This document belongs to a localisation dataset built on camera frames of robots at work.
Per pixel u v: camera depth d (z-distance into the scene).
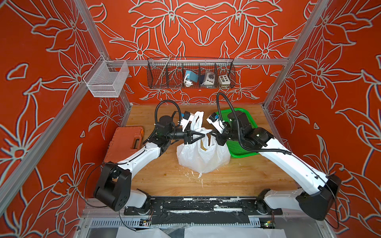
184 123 0.65
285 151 0.45
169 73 1.01
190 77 0.84
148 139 0.64
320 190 0.38
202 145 0.74
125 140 0.92
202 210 0.73
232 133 0.59
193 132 0.67
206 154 0.73
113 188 0.42
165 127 0.62
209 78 0.91
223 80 0.95
